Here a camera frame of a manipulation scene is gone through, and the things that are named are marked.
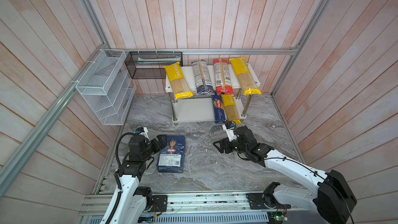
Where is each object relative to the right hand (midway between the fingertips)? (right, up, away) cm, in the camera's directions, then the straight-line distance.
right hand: (218, 141), depth 82 cm
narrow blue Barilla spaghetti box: (+3, +12, +13) cm, 18 cm away
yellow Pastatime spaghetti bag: (+11, +17, +19) cm, 28 cm away
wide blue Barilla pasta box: (-25, -8, 0) cm, 27 cm away
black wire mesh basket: (-43, +48, +22) cm, 68 cm away
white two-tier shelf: (-11, +18, +22) cm, 30 cm away
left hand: (-30, 0, -2) cm, 30 cm away
